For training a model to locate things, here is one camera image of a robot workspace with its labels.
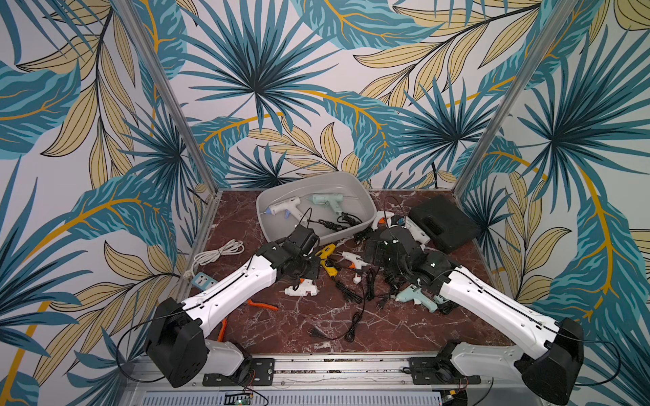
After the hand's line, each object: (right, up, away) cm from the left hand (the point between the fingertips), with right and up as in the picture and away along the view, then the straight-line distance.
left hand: (314, 273), depth 80 cm
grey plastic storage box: (+18, +22, +31) cm, 42 cm away
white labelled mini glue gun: (+15, +1, +13) cm, 20 cm away
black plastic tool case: (+52, +15, +24) cm, 59 cm away
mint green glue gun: (+6, +25, +32) cm, 41 cm away
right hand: (+19, +8, -2) cm, 21 cm away
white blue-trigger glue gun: (-12, +22, +29) cm, 39 cm away
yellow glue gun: (+3, +3, +17) cm, 18 cm away
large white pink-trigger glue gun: (+40, +11, +21) cm, 47 cm away
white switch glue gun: (-3, -3, -3) cm, 5 cm away
